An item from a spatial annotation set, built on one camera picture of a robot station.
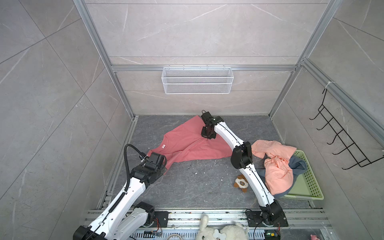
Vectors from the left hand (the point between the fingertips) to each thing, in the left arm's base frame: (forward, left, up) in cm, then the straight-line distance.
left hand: (161, 165), depth 81 cm
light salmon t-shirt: (-8, -63, 0) cm, 64 cm away
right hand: (+28, -27, -10) cm, 40 cm away
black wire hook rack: (-5, -85, +23) cm, 88 cm away
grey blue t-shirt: (-1, -82, -6) cm, 82 cm away
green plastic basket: (-11, -83, -10) cm, 84 cm away
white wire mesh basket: (+53, -22, +19) cm, 61 cm away
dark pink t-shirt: (+21, -13, -11) cm, 27 cm away
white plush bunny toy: (-31, -35, 0) cm, 47 cm away
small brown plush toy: (-9, -45, -7) cm, 46 cm away
